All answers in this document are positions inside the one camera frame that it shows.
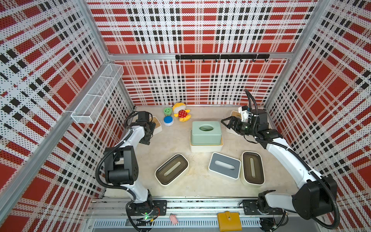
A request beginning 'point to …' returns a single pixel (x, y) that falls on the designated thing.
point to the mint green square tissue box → (206, 133)
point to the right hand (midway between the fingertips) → (227, 124)
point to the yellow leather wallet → (228, 221)
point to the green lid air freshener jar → (167, 111)
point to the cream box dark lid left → (172, 170)
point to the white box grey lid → (224, 166)
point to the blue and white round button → (168, 120)
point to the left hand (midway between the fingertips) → (153, 131)
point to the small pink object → (174, 219)
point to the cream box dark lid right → (252, 168)
